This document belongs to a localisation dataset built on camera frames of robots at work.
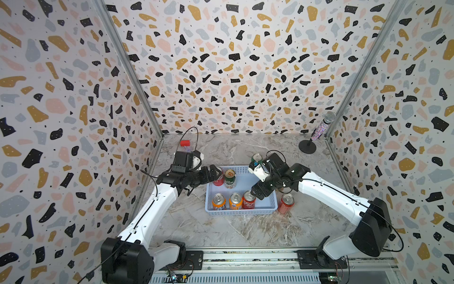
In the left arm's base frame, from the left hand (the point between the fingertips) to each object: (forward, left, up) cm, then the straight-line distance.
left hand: (215, 174), depth 79 cm
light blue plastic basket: (+7, -14, -18) cm, 24 cm away
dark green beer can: (-10, -27, +5) cm, 29 cm away
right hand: (-4, -18, -4) cm, 19 cm away
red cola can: (+5, 0, -16) cm, 17 cm away
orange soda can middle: (-9, -9, -9) cm, 16 cm away
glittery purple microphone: (+22, -54, +13) cm, 60 cm away
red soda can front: (-8, -15, -9) cm, 20 cm away
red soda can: (-10, -32, -9) cm, 35 cm away
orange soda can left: (-9, -2, -9) cm, 13 cm away
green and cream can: (+4, -6, -10) cm, 12 cm away
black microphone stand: (+31, -55, -18) cm, 66 cm away
